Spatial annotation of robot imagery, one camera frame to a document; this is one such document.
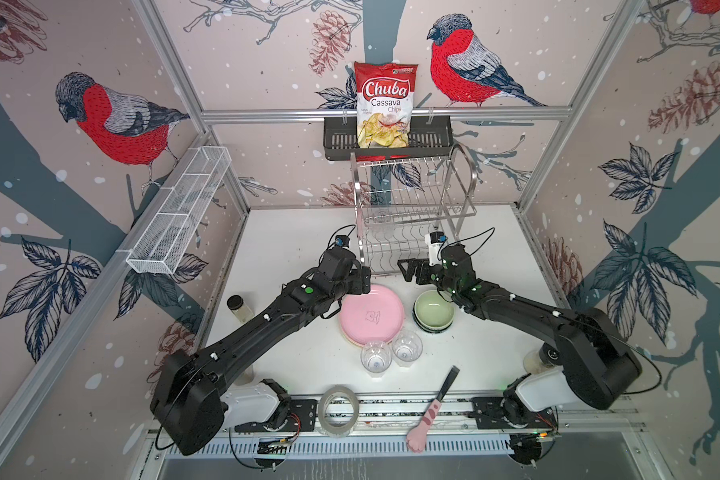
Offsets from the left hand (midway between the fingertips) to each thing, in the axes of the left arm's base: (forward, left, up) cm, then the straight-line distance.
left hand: (359, 271), depth 80 cm
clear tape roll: (-34, +6, -15) cm, 38 cm away
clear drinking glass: (-14, -13, -19) cm, 27 cm away
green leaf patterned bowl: (-12, -20, -13) cm, 26 cm away
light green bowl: (-6, -21, -14) cm, 26 cm away
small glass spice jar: (-5, +35, -10) cm, 37 cm away
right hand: (+5, -14, -5) cm, 15 cm away
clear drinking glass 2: (-17, -5, -19) cm, 26 cm away
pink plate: (-6, -5, -16) cm, 18 cm away
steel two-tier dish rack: (+45, -16, -17) cm, 51 cm away
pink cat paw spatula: (-36, -13, -19) cm, 43 cm away
